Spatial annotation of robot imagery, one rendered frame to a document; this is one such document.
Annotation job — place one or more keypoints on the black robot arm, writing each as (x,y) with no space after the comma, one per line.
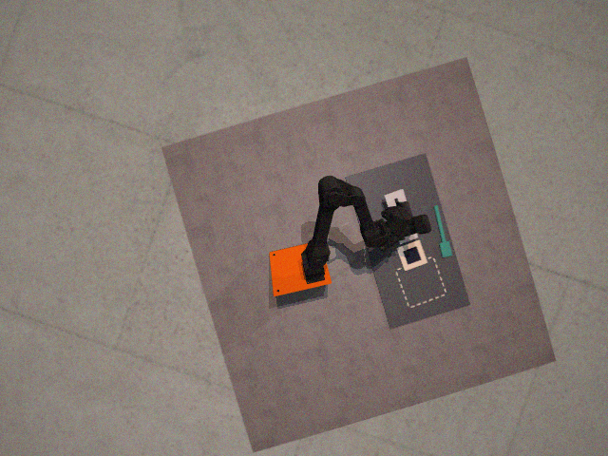
(333,193)

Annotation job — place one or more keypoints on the green trowel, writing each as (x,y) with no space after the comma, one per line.
(444,245)

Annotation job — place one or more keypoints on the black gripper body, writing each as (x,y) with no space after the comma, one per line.
(421,223)

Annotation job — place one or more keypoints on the dark grey rectangular mat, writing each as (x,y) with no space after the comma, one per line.
(422,283)

